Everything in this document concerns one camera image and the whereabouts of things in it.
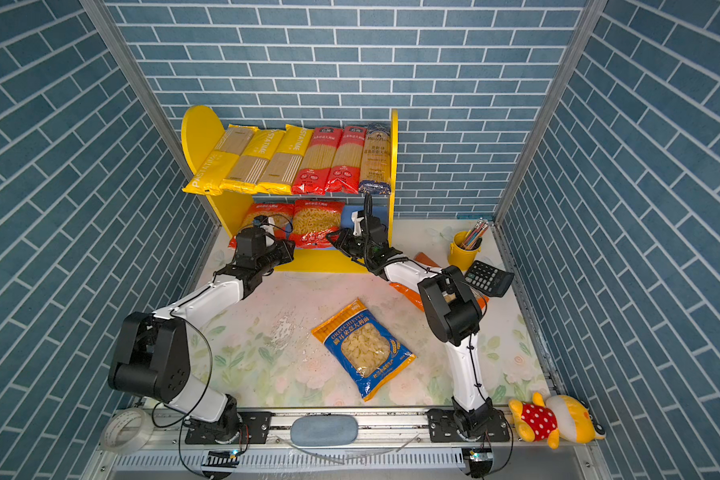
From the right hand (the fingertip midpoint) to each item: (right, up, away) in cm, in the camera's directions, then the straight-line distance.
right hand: (326, 234), depth 92 cm
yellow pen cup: (+45, -8, +9) cm, 46 cm away
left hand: (-10, -2, -1) cm, 10 cm away
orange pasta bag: (+28, -20, +5) cm, 35 cm away
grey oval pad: (+3, -48, -20) cm, 52 cm away
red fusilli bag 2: (-5, +5, +4) cm, 8 cm away
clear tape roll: (-48, -47, -20) cm, 70 cm away
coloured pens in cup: (+49, -1, +7) cm, 49 cm away
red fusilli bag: (-16, +6, +7) cm, 18 cm away
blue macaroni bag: (+14, -33, -9) cm, 37 cm away
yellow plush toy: (+60, -44, -21) cm, 78 cm away
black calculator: (+53, -15, +8) cm, 56 cm away
